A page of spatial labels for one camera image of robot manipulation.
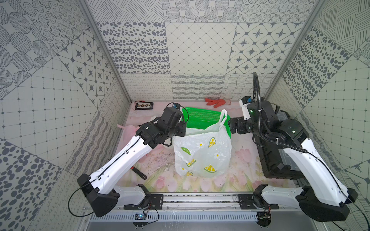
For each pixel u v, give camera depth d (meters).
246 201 0.73
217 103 1.19
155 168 0.86
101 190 0.38
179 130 0.62
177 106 0.62
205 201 0.76
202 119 1.15
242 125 0.55
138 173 0.83
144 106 1.17
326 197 0.38
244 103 0.56
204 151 0.74
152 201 0.73
